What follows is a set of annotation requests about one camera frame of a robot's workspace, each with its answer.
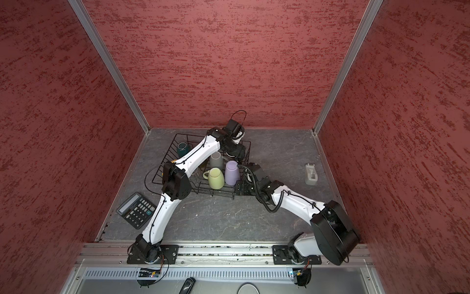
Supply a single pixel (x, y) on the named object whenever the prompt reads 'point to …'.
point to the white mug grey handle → (216, 160)
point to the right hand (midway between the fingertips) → (241, 191)
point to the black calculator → (136, 210)
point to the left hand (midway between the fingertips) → (236, 153)
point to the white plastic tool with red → (311, 176)
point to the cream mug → (215, 178)
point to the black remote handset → (187, 285)
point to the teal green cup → (182, 149)
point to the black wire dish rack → (167, 154)
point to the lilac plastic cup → (232, 173)
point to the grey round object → (247, 288)
